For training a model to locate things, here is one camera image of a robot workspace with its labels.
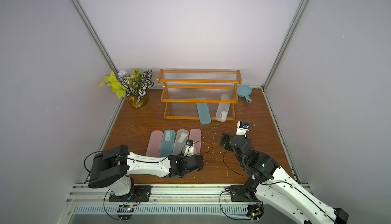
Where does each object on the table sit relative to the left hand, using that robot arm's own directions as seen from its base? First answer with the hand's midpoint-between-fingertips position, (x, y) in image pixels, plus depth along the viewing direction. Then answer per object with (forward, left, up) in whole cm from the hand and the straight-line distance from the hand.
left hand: (200, 160), depth 82 cm
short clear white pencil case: (+31, -15, +3) cm, 35 cm away
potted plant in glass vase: (+36, +41, +22) cm, 59 cm away
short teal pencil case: (+31, -2, +1) cm, 31 cm away
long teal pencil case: (+10, +20, -1) cm, 23 cm away
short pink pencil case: (+15, +3, -1) cm, 15 cm away
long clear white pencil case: (+15, +12, -1) cm, 19 cm away
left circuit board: (-24, +36, -5) cm, 43 cm away
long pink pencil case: (+10, +28, -2) cm, 30 cm away
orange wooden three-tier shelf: (+45, +14, +10) cm, 48 cm away
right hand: (+7, -14, +19) cm, 24 cm away
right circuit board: (-22, -26, -3) cm, 35 cm away
